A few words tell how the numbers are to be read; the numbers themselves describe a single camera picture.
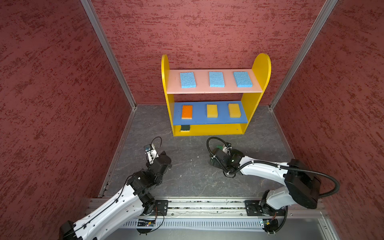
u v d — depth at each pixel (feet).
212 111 3.13
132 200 1.65
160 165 1.83
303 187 1.41
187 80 2.48
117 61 3.11
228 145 2.55
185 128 3.38
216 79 2.50
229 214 2.42
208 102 3.29
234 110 3.19
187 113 3.16
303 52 2.91
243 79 2.48
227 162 2.14
